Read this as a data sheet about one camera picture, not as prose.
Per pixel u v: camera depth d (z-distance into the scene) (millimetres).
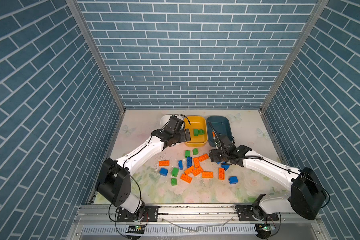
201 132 1042
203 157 937
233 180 844
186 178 853
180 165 909
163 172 866
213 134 1079
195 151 963
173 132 640
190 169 868
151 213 737
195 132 1048
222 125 1102
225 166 887
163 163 915
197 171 882
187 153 954
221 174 866
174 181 826
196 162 912
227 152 641
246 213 735
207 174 861
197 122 1097
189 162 912
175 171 882
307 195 421
